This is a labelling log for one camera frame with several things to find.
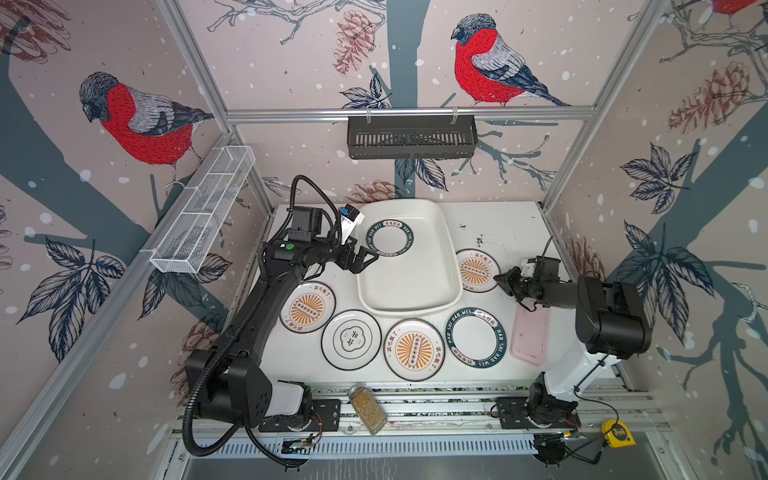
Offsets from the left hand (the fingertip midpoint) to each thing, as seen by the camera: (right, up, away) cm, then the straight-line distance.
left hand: (363, 247), depth 76 cm
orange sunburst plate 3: (-19, -20, +17) cm, 33 cm away
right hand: (+43, -12, +22) cm, 49 cm away
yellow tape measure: (+61, -44, -8) cm, 76 cm away
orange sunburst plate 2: (+14, -30, +8) cm, 34 cm away
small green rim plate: (+7, +2, +36) cm, 36 cm away
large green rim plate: (+32, -27, +10) cm, 43 cm away
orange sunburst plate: (+37, -9, +25) cm, 46 cm away
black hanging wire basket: (+14, +38, +28) cm, 49 cm away
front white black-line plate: (-5, -28, +10) cm, 30 cm away
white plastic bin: (+16, -10, +25) cm, 32 cm away
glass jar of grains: (+2, -39, -5) cm, 39 cm away
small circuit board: (-16, -49, -5) cm, 52 cm away
